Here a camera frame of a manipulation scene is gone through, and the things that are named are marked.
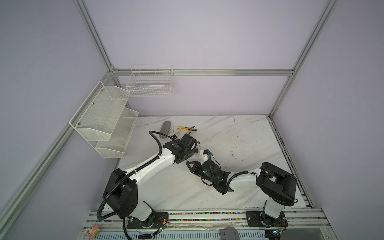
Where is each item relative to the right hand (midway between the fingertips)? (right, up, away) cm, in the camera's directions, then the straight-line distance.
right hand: (184, 164), depth 81 cm
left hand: (+1, +5, +3) cm, 6 cm away
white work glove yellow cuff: (-9, +18, +29) cm, 35 cm away
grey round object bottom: (+22, -30, -12) cm, 39 cm away
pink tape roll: (-41, -28, -10) cm, 51 cm away
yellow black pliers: (+2, +19, +30) cm, 36 cm away
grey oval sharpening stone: (-16, +20, +29) cm, 39 cm away
